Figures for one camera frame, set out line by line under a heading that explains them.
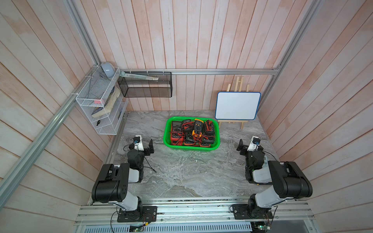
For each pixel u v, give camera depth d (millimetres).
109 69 817
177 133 931
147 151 819
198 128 962
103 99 728
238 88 954
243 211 732
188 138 934
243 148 819
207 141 926
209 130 928
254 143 764
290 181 456
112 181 454
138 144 774
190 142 959
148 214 730
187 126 952
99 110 797
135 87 1071
